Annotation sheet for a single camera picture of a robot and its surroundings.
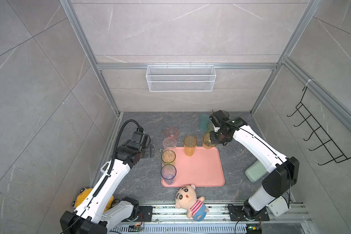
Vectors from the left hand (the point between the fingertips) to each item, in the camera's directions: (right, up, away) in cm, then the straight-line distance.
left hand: (143, 145), depth 77 cm
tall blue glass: (+13, -16, +5) cm, 22 cm away
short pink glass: (+15, +6, +25) cm, 30 cm away
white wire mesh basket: (+19, +44, +24) cm, 54 cm away
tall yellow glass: (+26, 0, +8) cm, 28 cm away
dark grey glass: (+54, +19, +25) cm, 62 cm away
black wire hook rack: (+85, +4, -15) cm, 86 cm away
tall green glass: (+13, -10, +15) cm, 22 cm away
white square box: (+76, -34, +2) cm, 83 cm away
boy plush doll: (+23, -25, -7) cm, 35 cm away
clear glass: (+13, -1, +14) cm, 19 cm away
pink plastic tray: (+36, -16, +11) cm, 41 cm away
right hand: (+40, +3, +5) cm, 41 cm away
